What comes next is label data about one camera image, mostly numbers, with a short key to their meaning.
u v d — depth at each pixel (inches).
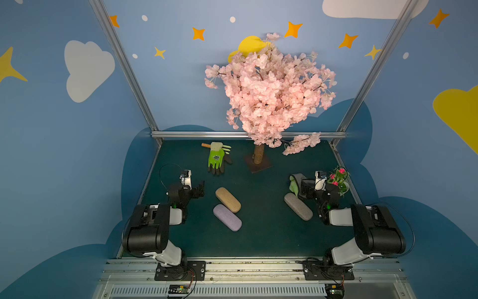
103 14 27.5
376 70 34.0
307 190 33.7
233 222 33.7
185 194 31.3
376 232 18.1
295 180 37.5
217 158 43.7
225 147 46.8
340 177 36.2
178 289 28.3
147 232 17.5
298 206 35.7
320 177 32.3
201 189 33.9
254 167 43.2
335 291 28.8
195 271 29.0
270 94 22.9
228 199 36.5
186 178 32.2
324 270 27.2
